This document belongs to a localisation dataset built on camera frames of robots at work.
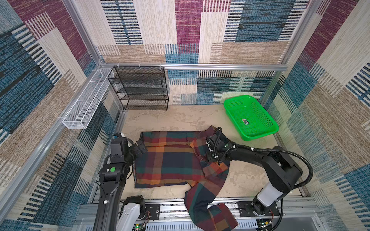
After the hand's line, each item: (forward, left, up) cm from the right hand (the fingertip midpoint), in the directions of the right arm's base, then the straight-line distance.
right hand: (210, 157), depth 92 cm
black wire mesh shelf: (+51, +48, +17) cm, 71 cm away
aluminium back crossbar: (+49, +6, +33) cm, 60 cm away
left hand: (-1, +40, +21) cm, 45 cm away
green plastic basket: (+30, -34, -1) cm, 45 cm away
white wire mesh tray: (+12, +65, +34) cm, 75 cm away
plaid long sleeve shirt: (+1, +18, +1) cm, 18 cm away
